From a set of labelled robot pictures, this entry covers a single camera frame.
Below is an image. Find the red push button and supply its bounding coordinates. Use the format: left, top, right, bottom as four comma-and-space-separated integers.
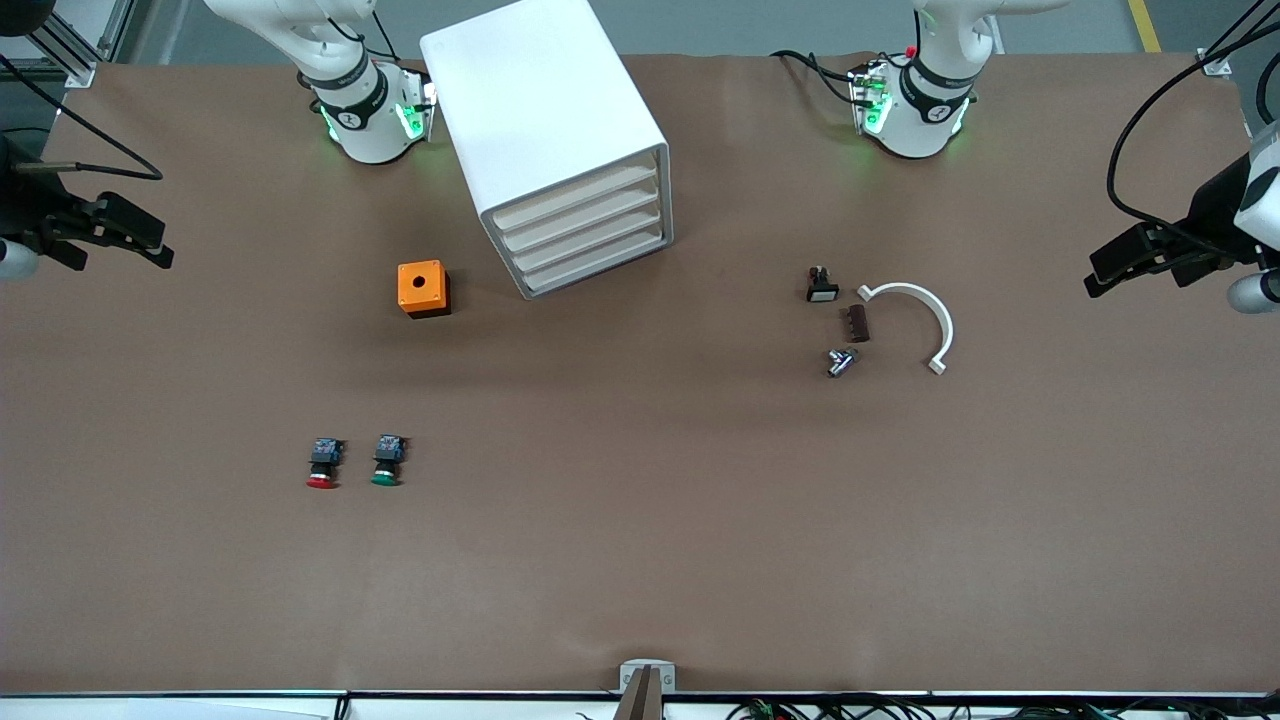
306, 437, 346, 491

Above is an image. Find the green push button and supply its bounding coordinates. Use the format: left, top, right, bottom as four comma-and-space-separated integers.
369, 433, 408, 488

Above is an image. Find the white drawer cabinet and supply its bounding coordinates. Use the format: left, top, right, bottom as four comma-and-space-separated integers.
420, 0, 674, 301

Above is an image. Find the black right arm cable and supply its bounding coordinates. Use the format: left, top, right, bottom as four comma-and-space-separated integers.
0, 55, 164, 182

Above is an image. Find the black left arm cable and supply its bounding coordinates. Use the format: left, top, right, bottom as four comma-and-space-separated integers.
1105, 0, 1280, 253

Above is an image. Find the aluminium frame profile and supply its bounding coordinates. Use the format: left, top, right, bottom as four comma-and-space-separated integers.
30, 0, 131, 89
1200, 0, 1280, 78

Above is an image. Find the white curved plastic bracket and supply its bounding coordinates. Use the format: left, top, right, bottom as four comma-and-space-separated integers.
857, 282, 956, 377

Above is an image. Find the orange button enclosure box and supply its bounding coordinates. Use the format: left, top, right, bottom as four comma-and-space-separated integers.
397, 260, 451, 319

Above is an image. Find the black arm base cable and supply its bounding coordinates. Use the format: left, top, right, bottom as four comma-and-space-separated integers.
770, 48, 873, 106

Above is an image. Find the white table edge rail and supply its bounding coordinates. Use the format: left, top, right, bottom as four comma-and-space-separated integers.
0, 689, 1280, 720

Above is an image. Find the black cable bundle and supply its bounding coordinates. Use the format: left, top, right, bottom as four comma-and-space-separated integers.
725, 695, 1280, 720

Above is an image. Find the grey metal bracket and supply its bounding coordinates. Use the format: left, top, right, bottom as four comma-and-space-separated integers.
619, 659, 677, 694

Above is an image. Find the brown post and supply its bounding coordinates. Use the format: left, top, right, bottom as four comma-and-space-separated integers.
612, 667, 664, 720

